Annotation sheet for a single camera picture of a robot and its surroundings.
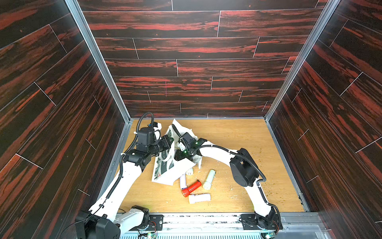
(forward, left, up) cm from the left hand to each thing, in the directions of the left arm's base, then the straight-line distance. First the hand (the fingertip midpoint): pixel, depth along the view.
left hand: (175, 139), depth 76 cm
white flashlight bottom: (-22, -11, -24) cm, 34 cm away
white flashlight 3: (-14, -18, -23) cm, 33 cm away
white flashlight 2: (-13, -4, -24) cm, 27 cm away
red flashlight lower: (-19, -6, -23) cm, 30 cm away
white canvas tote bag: (-13, +4, -9) cm, 16 cm away
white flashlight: (-7, -8, -23) cm, 25 cm away
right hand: (0, +1, -21) cm, 21 cm away
